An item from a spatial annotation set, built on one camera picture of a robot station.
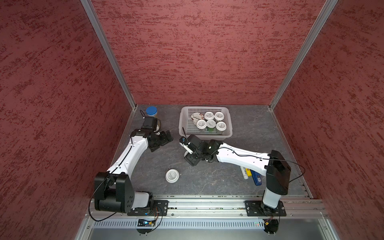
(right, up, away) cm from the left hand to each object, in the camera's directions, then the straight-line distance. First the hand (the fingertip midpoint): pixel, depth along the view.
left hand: (166, 144), depth 84 cm
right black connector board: (+53, -37, -14) cm, 67 cm away
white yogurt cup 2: (+21, +11, +15) cm, 28 cm away
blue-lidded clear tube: (-10, +20, +6) cm, 23 cm away
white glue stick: (+45, -17, 0) cm, 48 cm away
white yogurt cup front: (+28, +11, +16) cm, 34 cm away
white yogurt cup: (+34, +17, +20) cm, 43 cm away
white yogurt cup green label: (+27, +17, +20) cm, 38 cm away
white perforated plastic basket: (+11, +9, +22) cm, 26 cm away
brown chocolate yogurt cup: (+18, +16, +22) cm, 33 cm away
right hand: (+15, -6, -3) cm, 17 cm away
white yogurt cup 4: (+4, -16, -5) cm, 18 cm away
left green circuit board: (-9, -36, -13) cm, 40 cm away
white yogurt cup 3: (+34, +10, +16) cm, 39 cm away
